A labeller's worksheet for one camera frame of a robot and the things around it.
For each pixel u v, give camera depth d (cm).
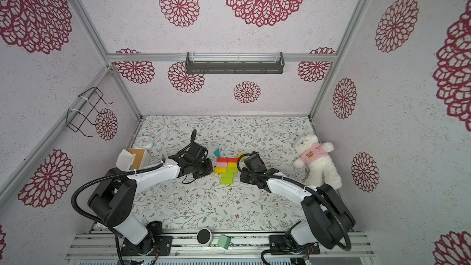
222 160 100
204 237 72
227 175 94
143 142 105
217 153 103
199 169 76
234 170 95
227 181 93
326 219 43
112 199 45
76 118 73
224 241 76
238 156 102
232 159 102
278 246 73
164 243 75
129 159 93
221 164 98
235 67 92
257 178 67
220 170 95
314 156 91
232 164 98
